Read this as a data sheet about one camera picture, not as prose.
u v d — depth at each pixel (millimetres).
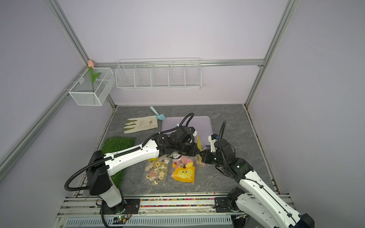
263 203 457
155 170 826
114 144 936
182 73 1058
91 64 898
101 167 453
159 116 1122
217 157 616
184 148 638
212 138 691
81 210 738
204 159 643
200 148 759
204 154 660
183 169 821
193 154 651
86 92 759
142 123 1084
